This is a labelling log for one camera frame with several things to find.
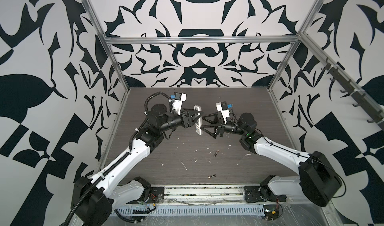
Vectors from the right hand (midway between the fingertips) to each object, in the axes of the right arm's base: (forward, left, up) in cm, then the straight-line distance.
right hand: (204, 124), depth 68 cm
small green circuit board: (-30, -31, -29) cm, 52 cm away
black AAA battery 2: (-15, -4, -27) cm, 31 cm away
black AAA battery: (-3, -7, -28) cm, 29 cm away
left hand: (+4, +1, +6) cm, 7 cm away
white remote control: (-3, +2, +1) cm, 4 cm away
